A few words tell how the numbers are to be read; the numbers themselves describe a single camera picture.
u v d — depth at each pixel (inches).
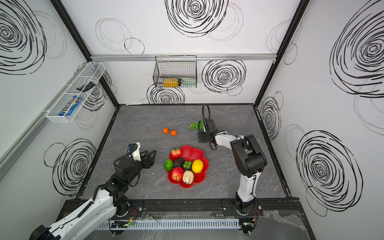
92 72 36.2
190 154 35.9
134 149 28.4
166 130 40.0
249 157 19.8
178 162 33.2
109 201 22.0
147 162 28.3
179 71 38.9
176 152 34.1
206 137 30.8
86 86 30.3
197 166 32.7
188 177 30.3
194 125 41.4
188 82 34.7
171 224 37.9
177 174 30.6
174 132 40.1
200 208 29.6
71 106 26.4
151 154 29.6
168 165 31.7
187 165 32.5
